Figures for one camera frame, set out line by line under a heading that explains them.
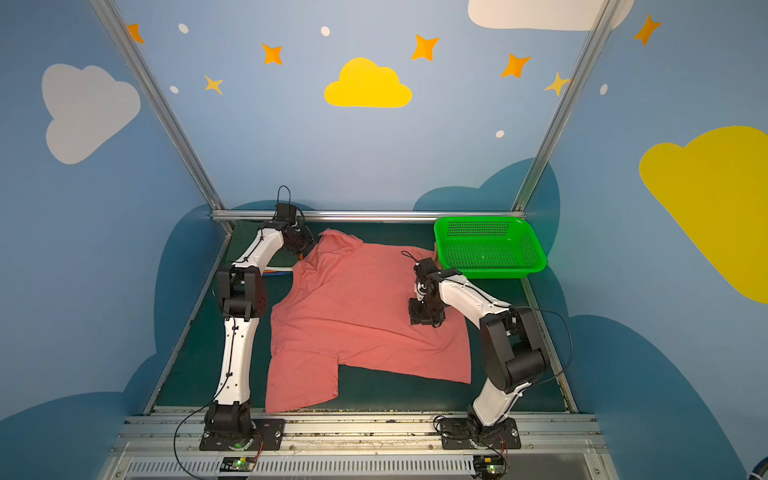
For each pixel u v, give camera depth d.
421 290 0.69
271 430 0.75
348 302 1.04
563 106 0.86
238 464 0.71
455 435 0.74
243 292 0.68
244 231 1.08
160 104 0.84
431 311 0.78
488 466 0.71
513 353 0.47
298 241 0.99
